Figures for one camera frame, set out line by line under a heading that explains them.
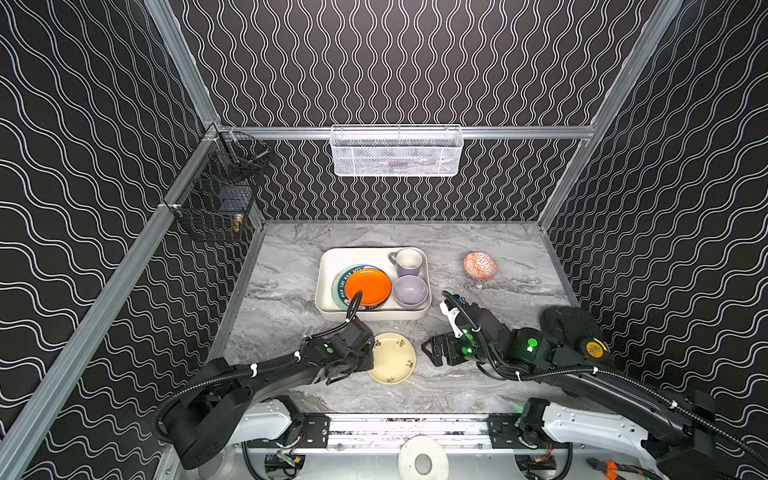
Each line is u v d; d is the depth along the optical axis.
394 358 0.86
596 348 0.78
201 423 0.41
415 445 0.73
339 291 0.98
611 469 0.69
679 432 0.40
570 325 0.86
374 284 0.98
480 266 1.06
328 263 1.04
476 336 0.53
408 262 1.04
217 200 0.97
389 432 0.76
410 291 0.98
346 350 0.66
